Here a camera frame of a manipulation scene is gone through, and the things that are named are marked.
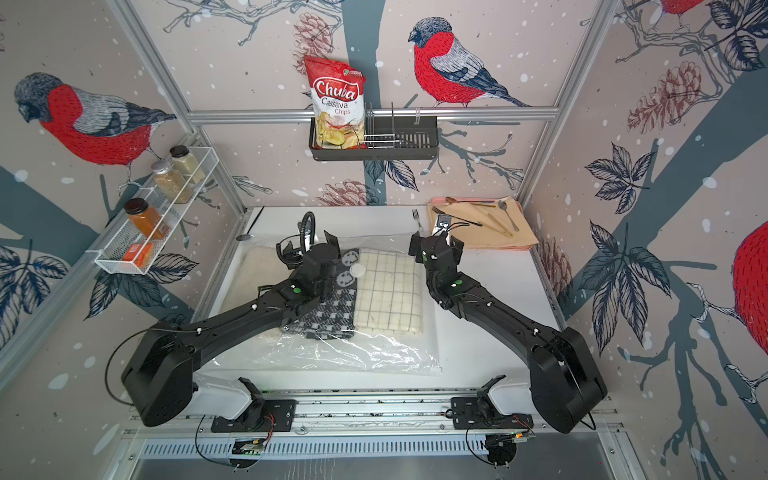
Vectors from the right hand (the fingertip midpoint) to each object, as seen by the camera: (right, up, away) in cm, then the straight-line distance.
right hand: (433, 232), depth 84 cm
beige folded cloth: (-56, -11, +14) cm, 59 cm away
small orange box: (-68, -5, -19) cm, 71 cm away
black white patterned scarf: (-30, -25, +4) cm, 39 cm away
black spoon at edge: (-67, -2, +27) cm, 72 cm away
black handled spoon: (+7, +9, +35) cm, 37 cm away
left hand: (-33, 0, -4) cm, 33 cm away
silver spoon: (+34, +11, +37) cm, 52 cm away
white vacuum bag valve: (-23, -12, +8) cm, 27 cm away
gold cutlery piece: (+32, 0, +29) cm, 43 cm away
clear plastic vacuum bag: (-19, -35, 0) cm, 39 cm away
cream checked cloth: (-13, -20, +9) cm, 25 cm away
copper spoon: (+14, +13, +38) cm, 43 cm away
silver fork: (-2, +6, +34) cm, 35 cm away
